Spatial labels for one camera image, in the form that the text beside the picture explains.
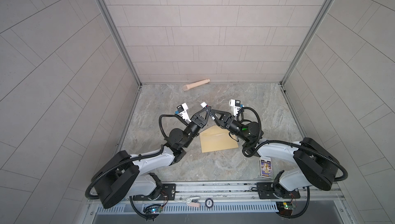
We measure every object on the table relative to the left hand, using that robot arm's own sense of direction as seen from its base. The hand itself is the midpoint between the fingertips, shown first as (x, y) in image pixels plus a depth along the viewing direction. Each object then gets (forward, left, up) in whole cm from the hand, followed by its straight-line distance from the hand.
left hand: (214, 109), depth 65 cm
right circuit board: (-33, -32, -30) cm, 55 cm away
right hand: (-3, +2, -2) cm, 3 cm away
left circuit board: (-33, +27, -29) cm, 51 cm away
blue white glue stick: (+2, +4, 0) cm, 5 cm away
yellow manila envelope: (0, -3, -30) cm, 30 cm away
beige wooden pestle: (+40, +14, -28) cm, 51 cm away
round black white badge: (-31, +2, -29) cm, 43 cm away
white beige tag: (-31, +11, -27) cm, 42 cm away
